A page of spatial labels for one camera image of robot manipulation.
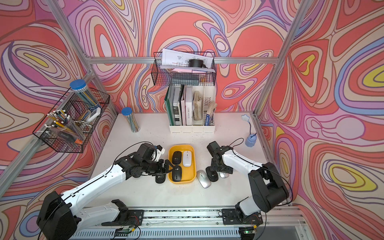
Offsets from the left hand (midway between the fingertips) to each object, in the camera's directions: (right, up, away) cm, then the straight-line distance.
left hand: (172, 170), depth 77 cm
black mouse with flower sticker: (+22, -6, +8) cm, 25 cm away
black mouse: (+1, +3, +16) cm, 16 cm away
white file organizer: (+12, +35, +19) cm, 42 cm away
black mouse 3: (-8, -7, +8) cm, 13 cm away
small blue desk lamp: (+49, +15, +18) cm, 54 cm away
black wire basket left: (-44, +27, -2) cm, 51 cm away
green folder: (-3, +37, +11) cm, 39 cm away
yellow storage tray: (+8, -6, +12) cm, 16 cm away
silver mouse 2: (+17, -8, +9) cm, 21 cm away
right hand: (+28, -4, +10) cm, 31 cm away
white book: (+9, +36, +15) cm, 40 cm away
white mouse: (+7, +2, +16) cm, 18 cm away
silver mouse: (+29, -6, +10) cm, 31 cm away
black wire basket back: (-11, +57, +25) cm, 63 cm away
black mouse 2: (+2, -5, +10) cm, 11 cm away
